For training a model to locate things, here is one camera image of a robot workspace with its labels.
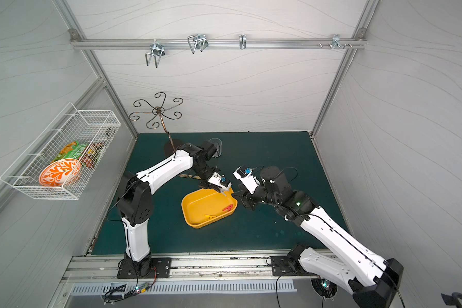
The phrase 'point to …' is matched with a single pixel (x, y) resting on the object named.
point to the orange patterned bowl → (59, 172)
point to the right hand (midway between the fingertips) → (237, 188)
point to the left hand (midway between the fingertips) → (221, 185)
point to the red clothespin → (228, 208)
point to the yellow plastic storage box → (207, 206)
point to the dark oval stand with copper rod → (172, 147)
